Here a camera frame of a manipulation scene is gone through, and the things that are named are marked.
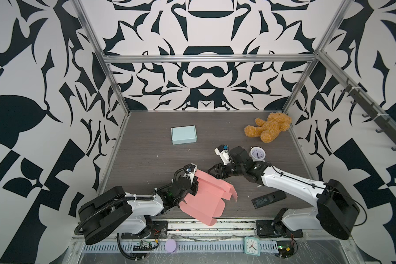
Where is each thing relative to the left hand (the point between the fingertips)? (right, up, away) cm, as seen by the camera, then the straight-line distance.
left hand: (198, 173), depth 84 cm
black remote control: (+33, -12, -2) cm, 35 cm away
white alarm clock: (+34, +8, +12) cm, 37 cm away
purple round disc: (-10, -22, -21) cm, 32 cm away
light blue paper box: (-9, +19, +18) cm, 28 cm away
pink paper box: (+5, -12, -6) cm, 14 cm away
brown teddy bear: (+41, +22, +13) cm, 48 cm away
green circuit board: (+37, -29, -13) cm, 49 cm away
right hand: (+6, +3, -5) cm, 8 cm away
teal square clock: (+22, -26, -15) cm, 37 cm away
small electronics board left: (-23, -29, -11) cm, 39 cm away
